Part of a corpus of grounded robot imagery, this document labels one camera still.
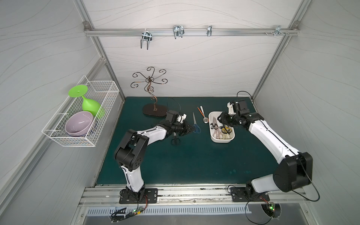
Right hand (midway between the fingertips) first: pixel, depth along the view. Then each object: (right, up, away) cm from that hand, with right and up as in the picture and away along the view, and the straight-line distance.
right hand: (220, 117), depth 85 cm
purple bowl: (-70, -1, -23) cm, 73 cm away
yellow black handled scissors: (+7, -9, +13) cm, 17 cm away
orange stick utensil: (-8, +3, +27) cm, 28 cm away
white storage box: (+3, -11, +13) cm, 18 cm away
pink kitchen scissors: (+1, -12, +14) cm, 18 cm away
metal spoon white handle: (-5, -3, +22) cm, 23 cm away
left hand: (-15, -7, +1) cm, 16 cm away
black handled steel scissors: (-28, -16, +10) cm, 34 cm away
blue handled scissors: (-14, -7, +4) cm, 16 cm away
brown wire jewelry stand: (-43, +3, +26) cm, 51 cm away
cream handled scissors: (+5, -13, +11) cm, 18 cm away
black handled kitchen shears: (0, -7, +17) cm, 18 cm away
